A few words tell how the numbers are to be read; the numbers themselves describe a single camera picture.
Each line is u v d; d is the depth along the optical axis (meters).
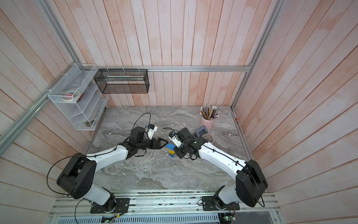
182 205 0.75
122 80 1.04
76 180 0.44
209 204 0.71
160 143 0.76
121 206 0.73
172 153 0.88
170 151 0.84
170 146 0.84
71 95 0.74
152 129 0.80
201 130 1.02
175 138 0.74
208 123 1.00
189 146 0.62
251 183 0.41
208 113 1.03
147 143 0.76
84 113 0.78
